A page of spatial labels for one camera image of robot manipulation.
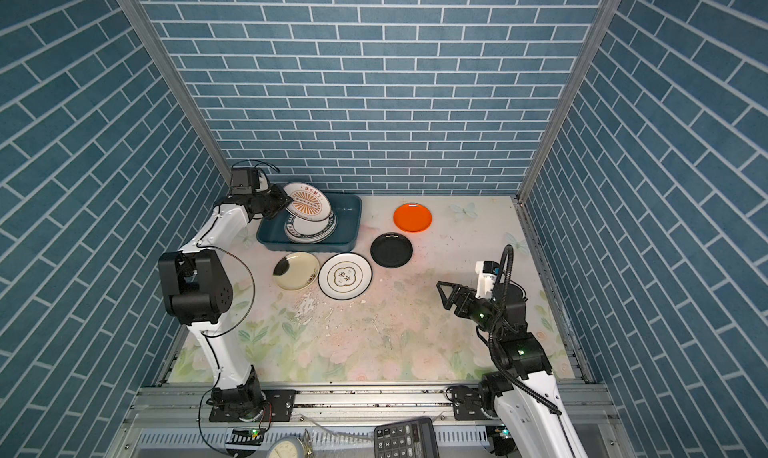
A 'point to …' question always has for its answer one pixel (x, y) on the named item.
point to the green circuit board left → (254, 437)
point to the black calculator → (415, 438)
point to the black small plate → (391, 250)
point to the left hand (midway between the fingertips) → (293, 195)
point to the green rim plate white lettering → (305, 231)
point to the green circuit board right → (504, 442)
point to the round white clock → (286, 447)
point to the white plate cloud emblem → (345, 276)
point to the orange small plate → (412, 217)
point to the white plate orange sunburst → (308, 202)
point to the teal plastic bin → (272, 235)
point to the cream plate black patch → (296, 271)
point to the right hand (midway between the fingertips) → (446, 284)
